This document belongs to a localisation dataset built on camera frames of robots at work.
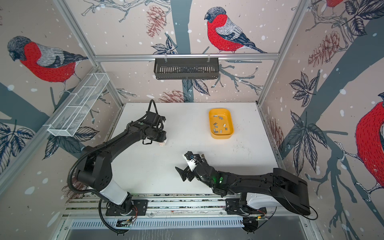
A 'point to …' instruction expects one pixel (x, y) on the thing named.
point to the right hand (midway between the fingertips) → (181, 163)
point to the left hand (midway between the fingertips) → (164, 136)
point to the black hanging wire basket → (186, 69)
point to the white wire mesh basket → (78, 104)
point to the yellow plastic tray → (221, 123)
